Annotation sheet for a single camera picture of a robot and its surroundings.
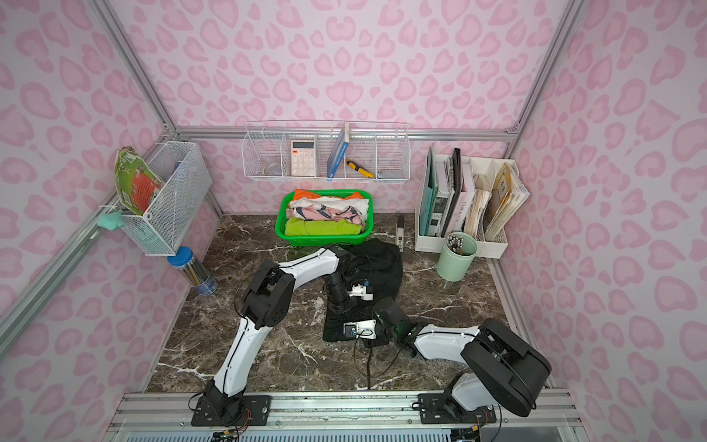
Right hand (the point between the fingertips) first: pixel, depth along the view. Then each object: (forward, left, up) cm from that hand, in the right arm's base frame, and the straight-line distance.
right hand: (364, 317), depth 88 cm
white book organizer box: (+29, -31, +26) cm, 50 cm away
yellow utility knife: (+44, +1, +24) cm, 50 cm away
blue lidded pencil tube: (+9, +53, +13) cm, 56 cm away
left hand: (0, +5, -1) cm, 5 cm away
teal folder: (+29, -21, +26) cm, 44 cm away
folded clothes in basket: (+37, +21, +9) cm, 44 cm away
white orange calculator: (+45, +22, +29) cm, 57 cm away
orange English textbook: (+33, -48, +22) cm, 62 cm away
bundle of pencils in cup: (+19, -29, +14) cm, 37 cm away
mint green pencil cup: (+16, -29, +11) cm, 35 cm away
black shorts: (+14, -3, -1) cm, 15 cm away
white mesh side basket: (+33, +57, +33) cm, 74 cm away
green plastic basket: (+28, +16, +4) cm, 33 cm away
